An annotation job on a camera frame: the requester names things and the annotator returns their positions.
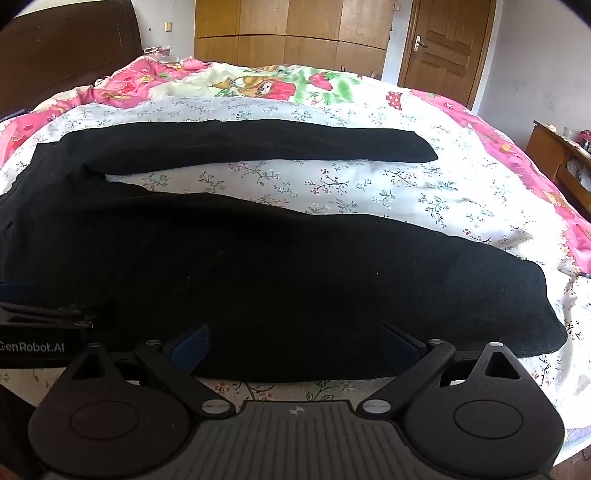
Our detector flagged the black pants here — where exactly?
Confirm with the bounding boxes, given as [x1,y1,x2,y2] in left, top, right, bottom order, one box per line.
[1,120,567,381]

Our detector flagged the floral pink white quilt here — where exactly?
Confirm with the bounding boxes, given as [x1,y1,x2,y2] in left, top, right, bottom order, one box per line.
[1,57,590,431]

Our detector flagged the wooden side desk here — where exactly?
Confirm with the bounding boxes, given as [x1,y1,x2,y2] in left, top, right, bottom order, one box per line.
[526,121,590,216]

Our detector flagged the dark wooden headboard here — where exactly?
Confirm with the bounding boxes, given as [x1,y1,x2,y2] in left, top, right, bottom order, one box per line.
[1,1,141,118]

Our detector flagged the clutter on nightstand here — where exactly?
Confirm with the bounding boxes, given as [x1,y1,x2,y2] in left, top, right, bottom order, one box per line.
[143,45,179,64]

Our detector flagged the brown wooden door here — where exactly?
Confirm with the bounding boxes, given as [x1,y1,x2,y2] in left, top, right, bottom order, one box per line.
[399,0,497,108]

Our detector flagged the wooden wardrobe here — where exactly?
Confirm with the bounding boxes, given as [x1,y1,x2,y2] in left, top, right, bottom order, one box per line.
[194,0,394,78]

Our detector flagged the silver door handle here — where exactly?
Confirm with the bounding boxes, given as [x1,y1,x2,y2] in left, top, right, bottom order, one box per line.
[413,35,428,52]

